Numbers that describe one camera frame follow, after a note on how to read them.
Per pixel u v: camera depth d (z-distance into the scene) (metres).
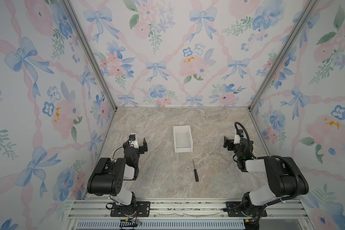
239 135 0.79
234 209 0.73
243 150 0.73
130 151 0.71
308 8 0.69
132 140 0.78
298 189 0.43
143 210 0.75
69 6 0.69
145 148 0.85
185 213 0.73
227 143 0.85
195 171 0.86
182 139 1.01
